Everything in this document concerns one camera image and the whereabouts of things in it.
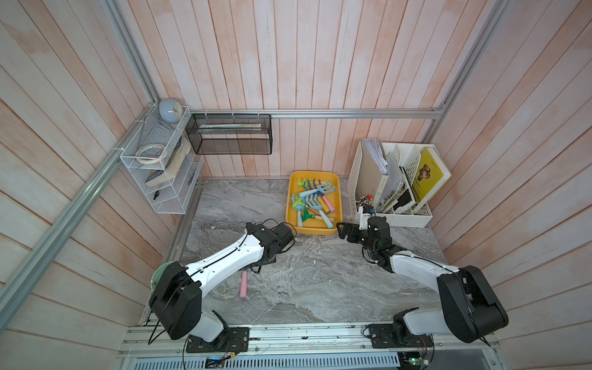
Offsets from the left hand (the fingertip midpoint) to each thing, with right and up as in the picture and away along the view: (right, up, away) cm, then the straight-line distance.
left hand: (251, 261), depth 81 cm
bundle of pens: (+44, +22, +8) cm, 50 cm away
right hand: (+36, +12, +11) cm, 40 cm away
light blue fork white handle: (+31, +28, +34) cm, 54 cm away
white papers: (+48, +42, +9) cm, 65 cm away
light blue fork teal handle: (+25, +20, +26) cm, 41 cm away
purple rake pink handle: (+33, +18, +26) cm, 46 cm away
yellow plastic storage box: (+16, +20, +27) cm, 37 cm away
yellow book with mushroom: (+71, +32, +11) cm, 79 cm away
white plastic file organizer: (+62, +18, +17) cm, 67 cm away
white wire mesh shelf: (-28, +27, -3) cm, 39 cm away
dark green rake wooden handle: (+21, +14, +23) cm, 34 cm away
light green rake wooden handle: (+21, +31, +35) cm, 51 cm away
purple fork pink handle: (-4, -10, +3) cm, 11 cm away
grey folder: (+56, +31, +10) cm, 65 cm away
